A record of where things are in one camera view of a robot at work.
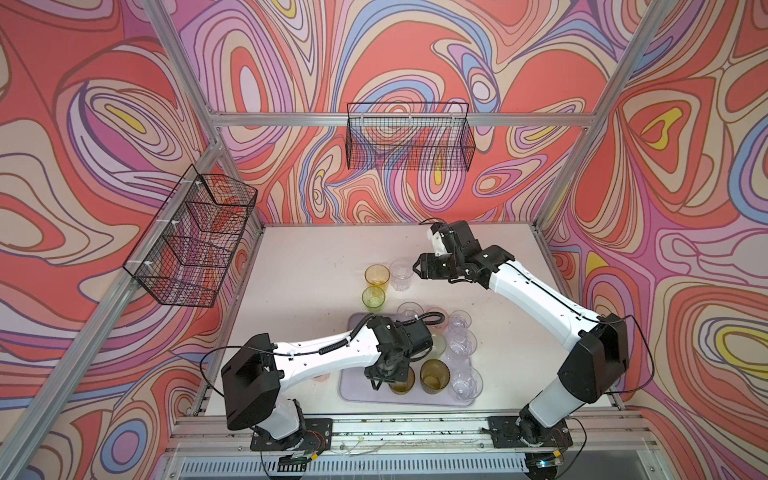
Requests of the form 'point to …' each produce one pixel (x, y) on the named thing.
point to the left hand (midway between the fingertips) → (400, 382)
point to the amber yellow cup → (377, 275)
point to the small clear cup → (460, 319)
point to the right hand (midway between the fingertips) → (422, 275)
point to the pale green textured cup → (439, 345)
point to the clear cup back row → (401, 271)
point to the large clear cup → (467, 382)
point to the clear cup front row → (407, 311)
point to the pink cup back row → (441, 326)
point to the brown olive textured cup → (434, 376)
